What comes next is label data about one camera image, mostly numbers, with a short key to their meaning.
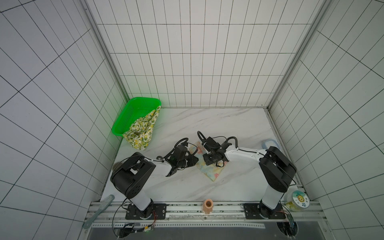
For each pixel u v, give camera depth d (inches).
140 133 36.2
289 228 27.3
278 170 19.7
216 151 27.0
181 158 29.4
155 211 28.6
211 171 33.4
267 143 37.5
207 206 25.3
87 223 27.6
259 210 25.5
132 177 18.0
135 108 46.0
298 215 28.4
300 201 27.4
